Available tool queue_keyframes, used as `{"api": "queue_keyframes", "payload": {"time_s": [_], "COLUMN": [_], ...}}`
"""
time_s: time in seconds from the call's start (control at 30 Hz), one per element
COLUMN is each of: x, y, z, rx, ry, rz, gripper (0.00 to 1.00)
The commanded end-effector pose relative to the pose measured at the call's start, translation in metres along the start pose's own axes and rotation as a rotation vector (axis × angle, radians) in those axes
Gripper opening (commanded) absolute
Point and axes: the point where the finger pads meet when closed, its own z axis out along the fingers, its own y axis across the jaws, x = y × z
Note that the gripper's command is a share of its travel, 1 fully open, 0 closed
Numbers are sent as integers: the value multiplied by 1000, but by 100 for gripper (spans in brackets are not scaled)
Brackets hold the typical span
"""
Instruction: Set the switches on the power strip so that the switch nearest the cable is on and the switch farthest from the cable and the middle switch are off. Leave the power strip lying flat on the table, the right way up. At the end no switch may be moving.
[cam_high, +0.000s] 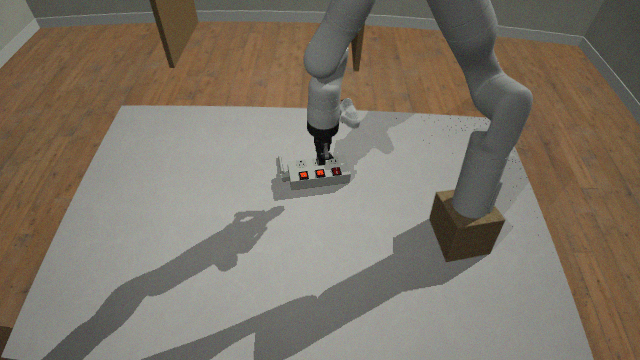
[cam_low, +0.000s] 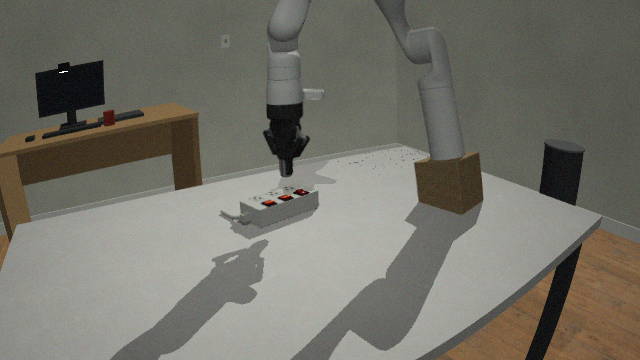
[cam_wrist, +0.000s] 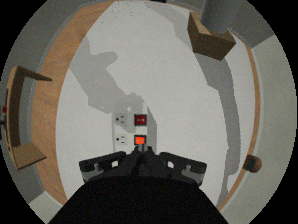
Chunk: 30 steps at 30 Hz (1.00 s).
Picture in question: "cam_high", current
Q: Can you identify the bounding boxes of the grey power strip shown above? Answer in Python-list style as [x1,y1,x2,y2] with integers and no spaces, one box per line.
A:
[278,155,351,190]

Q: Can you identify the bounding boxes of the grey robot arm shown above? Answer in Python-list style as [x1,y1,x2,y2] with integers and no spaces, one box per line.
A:
[303,0,533,218]

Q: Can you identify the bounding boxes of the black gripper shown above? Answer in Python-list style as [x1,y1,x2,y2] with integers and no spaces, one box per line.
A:
[307,121,339,166]

